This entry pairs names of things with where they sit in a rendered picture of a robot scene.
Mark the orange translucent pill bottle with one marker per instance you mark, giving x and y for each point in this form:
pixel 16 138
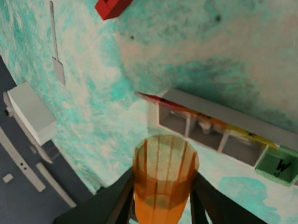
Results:
pixel 164 157

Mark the white weekly pill organiser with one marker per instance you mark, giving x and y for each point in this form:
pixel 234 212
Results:
pixel 280 166

